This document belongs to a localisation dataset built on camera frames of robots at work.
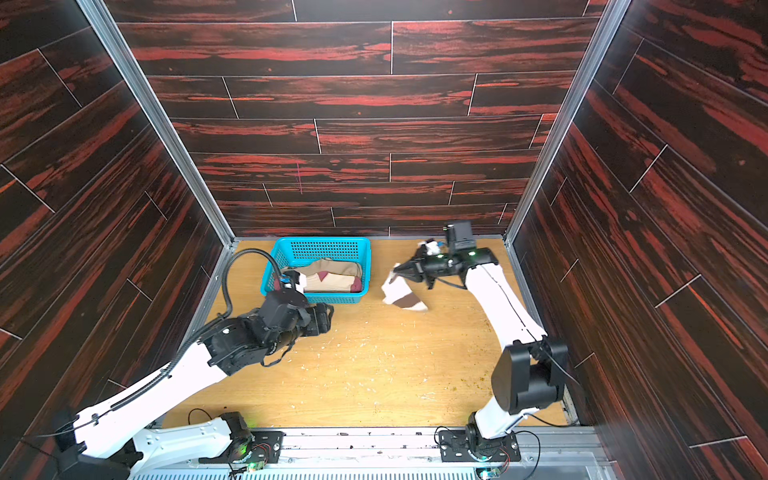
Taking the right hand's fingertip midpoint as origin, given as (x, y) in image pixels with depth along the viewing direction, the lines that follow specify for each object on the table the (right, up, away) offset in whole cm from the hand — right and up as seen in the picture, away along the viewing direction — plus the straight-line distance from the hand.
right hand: (398, 268), depth 79 cm
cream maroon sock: (-22, -5, +24) cm, 33 cm away
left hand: (-18, -11, -7) cm, 22 cm away
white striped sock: (0, -6, -2) cm, 6 cm away
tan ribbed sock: (-23, +1, +26) cm, 35 cm away
